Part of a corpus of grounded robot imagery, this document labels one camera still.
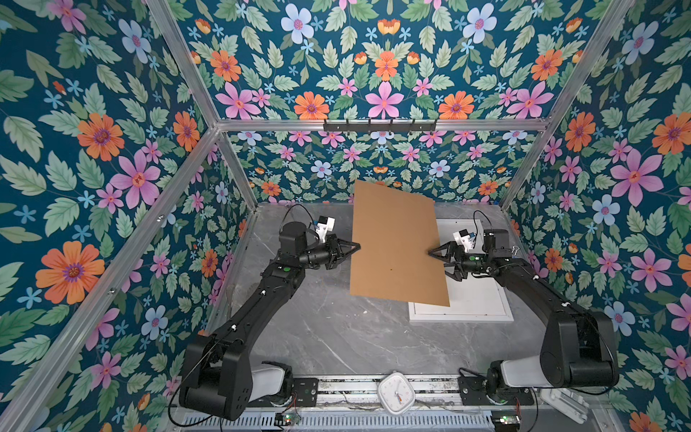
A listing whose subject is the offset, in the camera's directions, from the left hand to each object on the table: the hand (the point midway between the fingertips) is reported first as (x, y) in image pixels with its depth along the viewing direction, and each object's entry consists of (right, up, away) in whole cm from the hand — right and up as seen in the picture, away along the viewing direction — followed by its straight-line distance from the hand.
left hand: (362, 242), depth 70 cm
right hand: (+23, -6, +12) cm, 26 cm away
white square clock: (+9, -41, 0) cm, 42 cm away
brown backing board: (+10, +2, +12) cm, 16 cm away
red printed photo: (+41, -20, +25) cm, 52 cm away
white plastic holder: (+55, -43, 0) cm, 69 cm away
